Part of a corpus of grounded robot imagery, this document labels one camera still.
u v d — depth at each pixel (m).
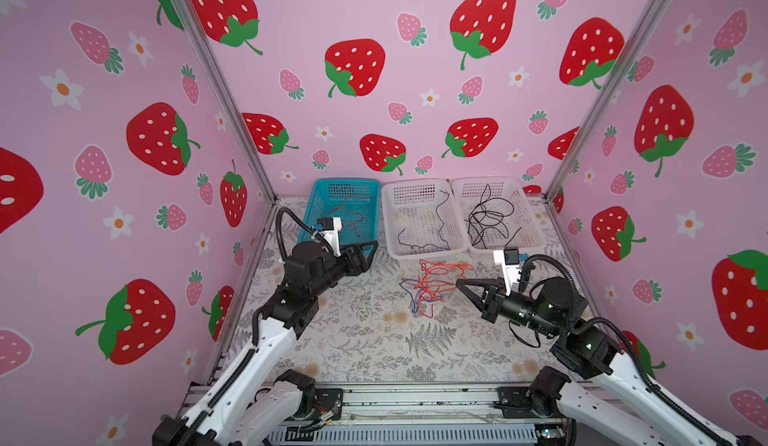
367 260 0.67
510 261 0.56
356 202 1.18
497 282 0.59
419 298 0.62
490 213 1.14
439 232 1.08
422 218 1.13
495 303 0.55
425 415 0.73
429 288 0.65
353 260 0.63
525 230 1.04
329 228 0.65
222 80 0.86
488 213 1.13
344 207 1.18
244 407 0.44
